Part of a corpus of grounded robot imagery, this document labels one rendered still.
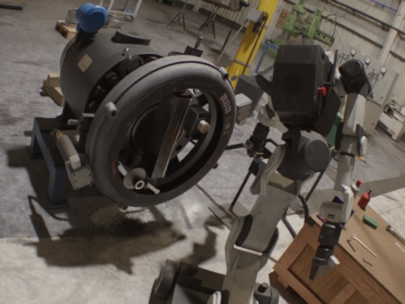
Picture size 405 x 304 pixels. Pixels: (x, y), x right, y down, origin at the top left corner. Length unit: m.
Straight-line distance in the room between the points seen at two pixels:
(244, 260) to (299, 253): 0.60
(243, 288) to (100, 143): 0.79
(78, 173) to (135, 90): 0.40
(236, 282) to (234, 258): 0.12
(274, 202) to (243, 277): 0.32
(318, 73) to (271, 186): 0.47
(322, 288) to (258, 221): 0.76
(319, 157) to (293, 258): 0.93
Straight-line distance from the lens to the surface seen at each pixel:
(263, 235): 1.42
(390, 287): 1.84
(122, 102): 1.30
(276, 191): 1.36
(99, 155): 1.38
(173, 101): 1.42
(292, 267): 2.02
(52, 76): 3.07
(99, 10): 1.88
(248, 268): 1.41
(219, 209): 2.39
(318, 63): 1.30
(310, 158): 1.15
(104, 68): 1.65
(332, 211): 1.24
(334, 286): 1.93
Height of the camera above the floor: 1.28
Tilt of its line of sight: 25 degrees down
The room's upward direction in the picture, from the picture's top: 24 degrees clockwise
